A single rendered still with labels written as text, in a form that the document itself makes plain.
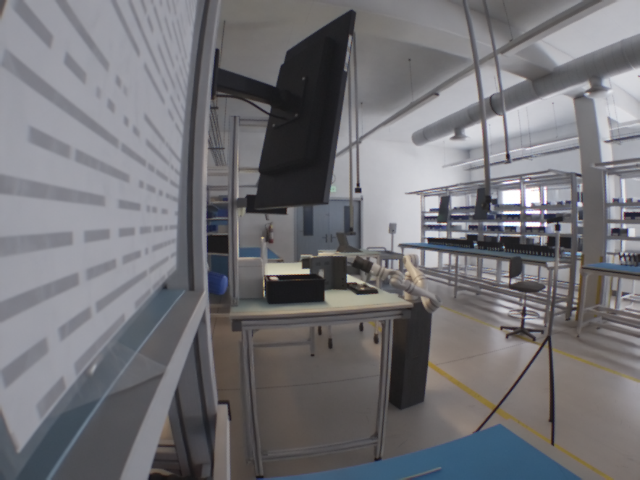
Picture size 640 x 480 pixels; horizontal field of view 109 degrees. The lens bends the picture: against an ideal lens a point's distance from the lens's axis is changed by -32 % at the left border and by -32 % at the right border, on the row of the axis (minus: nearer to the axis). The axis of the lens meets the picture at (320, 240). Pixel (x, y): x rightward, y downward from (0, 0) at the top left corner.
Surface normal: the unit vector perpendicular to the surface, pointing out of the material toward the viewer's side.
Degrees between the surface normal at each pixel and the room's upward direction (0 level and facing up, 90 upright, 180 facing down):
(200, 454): 90
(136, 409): 0
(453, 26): 90
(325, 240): 90
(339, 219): 90
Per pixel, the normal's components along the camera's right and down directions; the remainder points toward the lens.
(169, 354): 0.00, -1.00
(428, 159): 0.24, 0.04
